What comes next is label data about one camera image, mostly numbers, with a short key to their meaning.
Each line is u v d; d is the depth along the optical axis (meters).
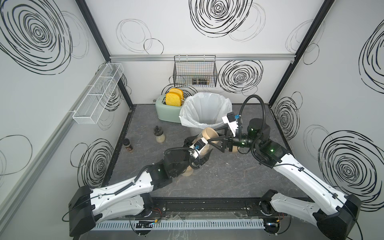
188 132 0.96
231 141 0.55
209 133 0.64
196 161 0.62
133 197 0.61
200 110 0.94
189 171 0.75
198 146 0.54
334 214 0.39
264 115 0.45
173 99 0.97
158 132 0.91
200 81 0.89
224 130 0.64
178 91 0.98
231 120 0.56
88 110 0.71
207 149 0.66
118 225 0.69
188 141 0.62
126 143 0.87
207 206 0.76
